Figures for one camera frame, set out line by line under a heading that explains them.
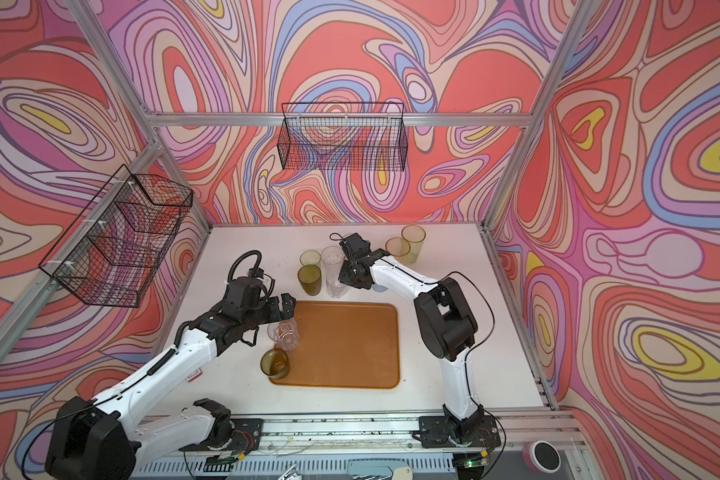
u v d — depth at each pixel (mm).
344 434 749
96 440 386
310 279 997
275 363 835
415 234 990
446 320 521
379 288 996
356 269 701
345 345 885
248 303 644
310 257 1015
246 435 730
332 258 1070
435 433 733
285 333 902
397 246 985
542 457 664
